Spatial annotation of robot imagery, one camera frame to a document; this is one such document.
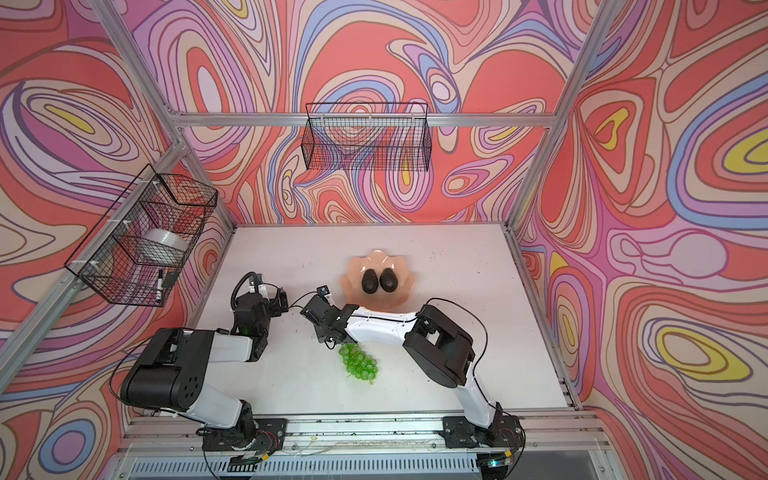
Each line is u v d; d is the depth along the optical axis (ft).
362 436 2.46
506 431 2.32
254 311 2.36
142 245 2.28
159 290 2.35
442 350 1.74
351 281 3.23
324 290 2.63
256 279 2.52
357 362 2.63
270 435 2.39
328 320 2.22
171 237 2.41
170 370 1.50
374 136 3.16
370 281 3.23
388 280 3.15
